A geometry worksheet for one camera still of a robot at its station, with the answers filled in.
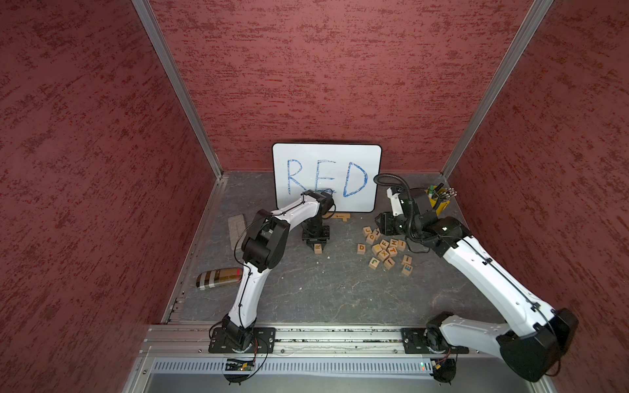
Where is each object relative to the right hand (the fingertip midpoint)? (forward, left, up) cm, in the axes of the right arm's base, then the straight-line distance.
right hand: (381, 224), depth 77 cm
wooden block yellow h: (+1, -2, -19) cm, 19 cm away
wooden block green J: (-5, +1, -18) cm, 19 cm away
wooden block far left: (+8, +1, -18) cm, 20 cm away
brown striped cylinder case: (-11, +60, -16) cm, 63 cm away
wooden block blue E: (-7, -11, -19) cm, 24 cm away
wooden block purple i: (-5, -5, -20) cm, 21 cm away
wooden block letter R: (+1, +21, -19) cm, 28 cm away
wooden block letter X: (-2, -4, -19) cm, 19 cm away
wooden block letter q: (+5, 0, -19) cm, 19 cm away
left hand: (+1, +21, -19) cm, 28 cm away
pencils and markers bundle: (+23, -30, -12) cm, 40 cm away
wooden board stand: (+15, +10, -17) cm, 25 cm away
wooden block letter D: (+1, +5, -19) cm, 20 cm away
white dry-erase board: (+24, +9, 0) cm, 26 cm away
